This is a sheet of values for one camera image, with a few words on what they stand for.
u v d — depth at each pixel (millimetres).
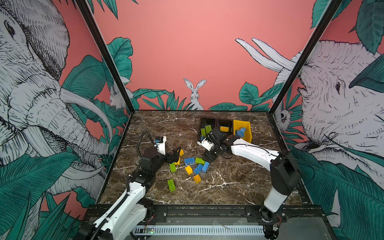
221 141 669
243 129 1039
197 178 835
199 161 913
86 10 702
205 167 881
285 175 464
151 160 600
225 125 1104
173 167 904
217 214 767
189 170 875
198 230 701
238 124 1039
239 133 1037
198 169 898
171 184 823
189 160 929
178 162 903
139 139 1029
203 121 1079
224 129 1074
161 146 698
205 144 794
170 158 704
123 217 438
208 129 1076
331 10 699
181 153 949
